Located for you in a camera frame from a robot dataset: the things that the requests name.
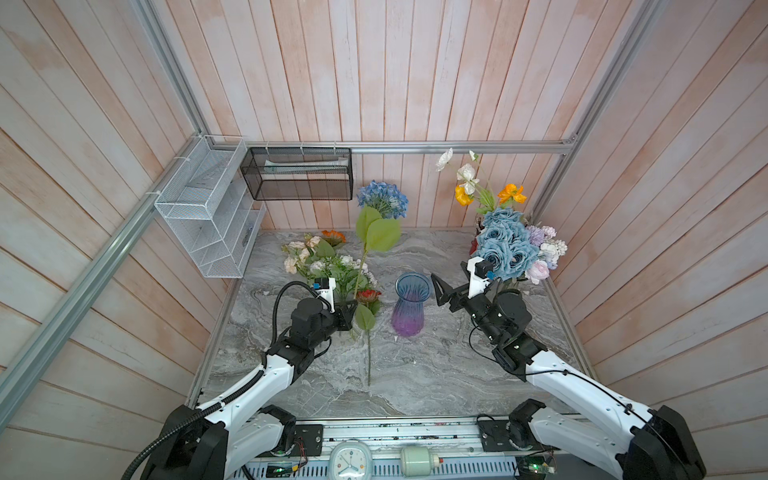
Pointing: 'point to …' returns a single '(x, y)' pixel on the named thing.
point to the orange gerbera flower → (333, 233)
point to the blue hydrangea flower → (378, 223)
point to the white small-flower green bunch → (316, 260)
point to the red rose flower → (366, 310)
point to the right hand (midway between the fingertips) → (447, 270)
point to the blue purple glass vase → (408, 313)
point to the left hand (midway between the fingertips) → (358, 308)
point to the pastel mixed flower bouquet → (550, 251)
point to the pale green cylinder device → (418, 461)
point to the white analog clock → (350, 460)
